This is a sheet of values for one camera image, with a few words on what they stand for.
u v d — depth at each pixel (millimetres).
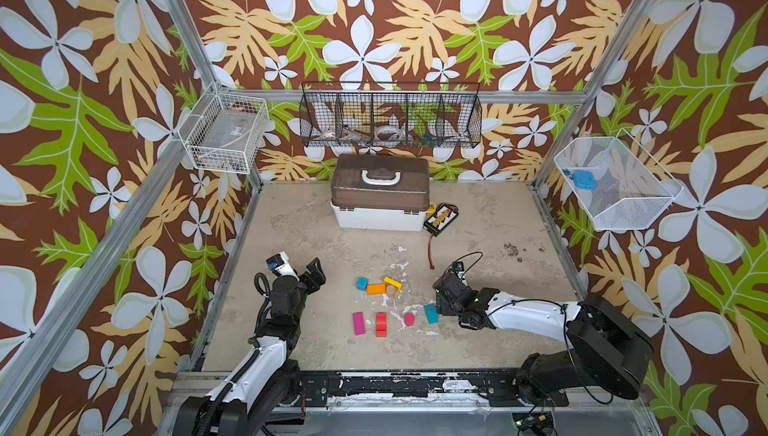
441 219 1076
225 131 862
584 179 862
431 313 876
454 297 690
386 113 970
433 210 1091
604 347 429
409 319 856
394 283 908
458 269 801
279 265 734
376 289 917
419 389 752
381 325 850
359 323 864
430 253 1002
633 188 766
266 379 546
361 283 912
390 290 902
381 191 896
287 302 633
